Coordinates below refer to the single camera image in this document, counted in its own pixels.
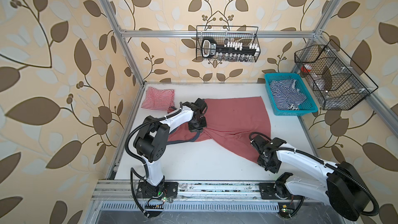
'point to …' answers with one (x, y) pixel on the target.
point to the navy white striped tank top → (286, 96)
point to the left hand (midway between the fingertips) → (205, 128)
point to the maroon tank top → (229, 121)
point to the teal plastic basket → (309, 107)
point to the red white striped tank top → (158, 99)
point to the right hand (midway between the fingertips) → (264, 168)
